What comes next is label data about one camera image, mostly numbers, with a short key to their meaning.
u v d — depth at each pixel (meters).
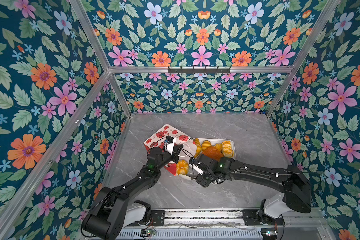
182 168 0.87
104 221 0.41
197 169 0.64
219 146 0.96
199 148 0.95
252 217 0.75
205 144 0.98
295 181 0.48
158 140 0.91
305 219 0.75
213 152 0.89
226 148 0.90
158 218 0.73
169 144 0.70
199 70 0.92
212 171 0.58
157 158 0.65
